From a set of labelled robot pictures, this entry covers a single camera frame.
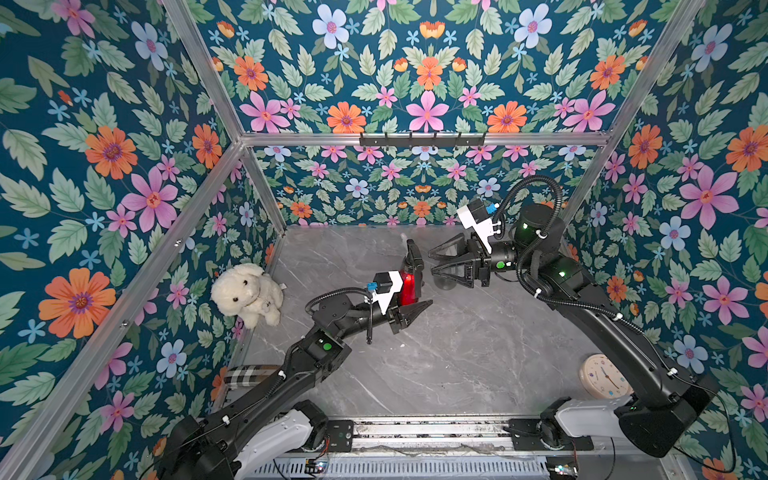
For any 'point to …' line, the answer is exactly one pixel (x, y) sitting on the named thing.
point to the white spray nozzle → (404, 239)
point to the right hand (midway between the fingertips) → (441, 254)
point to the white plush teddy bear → (249, 292)
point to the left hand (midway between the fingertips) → (426, 294)
